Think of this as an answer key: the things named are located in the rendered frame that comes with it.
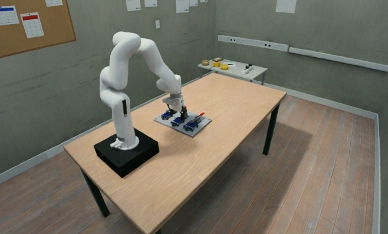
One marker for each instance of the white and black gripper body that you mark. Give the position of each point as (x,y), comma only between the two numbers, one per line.
(179,104)

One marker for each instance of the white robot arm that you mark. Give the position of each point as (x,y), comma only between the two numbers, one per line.
(115,77)

